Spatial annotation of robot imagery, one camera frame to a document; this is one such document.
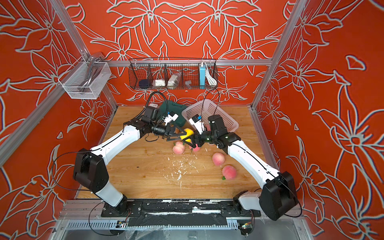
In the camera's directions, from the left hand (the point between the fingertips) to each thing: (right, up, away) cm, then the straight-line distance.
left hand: (162, 135), depth 82 cm
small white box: (-14, +20, +36) cm, 44 cm away
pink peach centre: (+20, -9, +9) cm, 24 cm away
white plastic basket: (+27, +18, +31) cm, 45 cm away
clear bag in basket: (+5, +34, +10) cm, 35 cm away
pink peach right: (+32, -14, +3) cm, 35 cm away
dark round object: (-16, +33, +17) cm, 40 cm away
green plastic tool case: (-3, +19, +32) cm, 37 cm away
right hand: (+18, +11, +24) cm, 32 cm away
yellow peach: (+15, +3, -10) cm, 18 cm away
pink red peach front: (+37, -20, -2) cm, 42 cm away
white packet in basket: (-2, +31, +5) cm, 31 cm away
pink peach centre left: (+9, -9, +8) cm, 15 cm away
